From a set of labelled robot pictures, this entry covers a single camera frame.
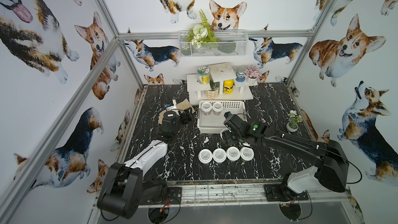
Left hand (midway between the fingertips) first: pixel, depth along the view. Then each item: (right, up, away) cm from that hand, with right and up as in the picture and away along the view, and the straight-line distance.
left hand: (185, 105), depth 86 cm
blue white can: (+33, +19, +12) cm, 40 cm away
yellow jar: (+27, +12, +23) cm, 37 cm away
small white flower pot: (+63, -9, +6) cm, 64 cm away
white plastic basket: (+14, -7, +18) cm, 24 cm away
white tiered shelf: (+23, +12, +22) cm, 34 cm away
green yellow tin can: (+10, +18, +10) cm, 23 cm away
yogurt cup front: (+11, -26, -6) cm, 28 cm away
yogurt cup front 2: (+18, -26, -5) cm, 32 cm away
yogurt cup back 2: (+19, -2, +15) cm, 24 cm away
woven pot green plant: (+16, +7, +21) cm, 27 cm away
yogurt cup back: (+12, -2, +14) cm, 18 cm away
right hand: (+24, -13, -5) cm, 28 cm away
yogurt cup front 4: (+33, -24, -6) cm, 41 cm away
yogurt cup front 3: (+26, -25, -5) cm, 36 cm away
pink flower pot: (+39, +19, +7) cm, 44 cm away
